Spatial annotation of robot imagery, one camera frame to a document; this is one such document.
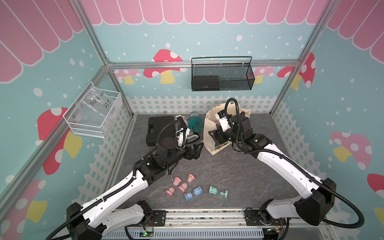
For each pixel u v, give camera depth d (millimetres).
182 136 712
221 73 920
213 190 804
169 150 504
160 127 1056
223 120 646
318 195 392
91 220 389
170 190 825
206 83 878
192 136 1057
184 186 830
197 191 801
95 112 714
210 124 837
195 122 1128
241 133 550
